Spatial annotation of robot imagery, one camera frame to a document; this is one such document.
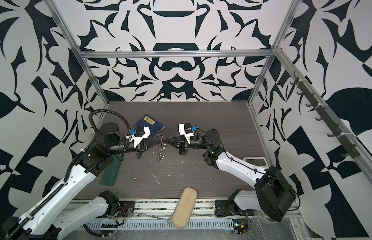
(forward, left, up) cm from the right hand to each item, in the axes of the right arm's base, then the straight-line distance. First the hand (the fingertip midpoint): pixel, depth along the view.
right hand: (165, 142), depth 60 cm
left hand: (+3, +2, 0) cm, 3 cm away
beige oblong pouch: (-19, -7, -30) cm, 36 cm away
